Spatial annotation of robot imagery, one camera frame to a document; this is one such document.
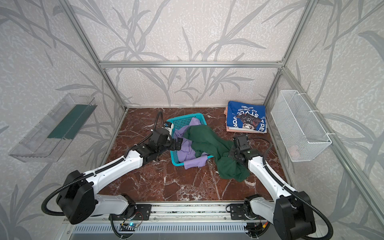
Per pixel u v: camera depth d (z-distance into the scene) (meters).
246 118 1.05
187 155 0.93
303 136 0.61
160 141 0.63
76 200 0.41
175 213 0.75
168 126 0.74
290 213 0.39
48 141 0.64
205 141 0.90
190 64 0.97
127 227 0.72
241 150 0.64
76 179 0.42
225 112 1.14
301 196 0.40
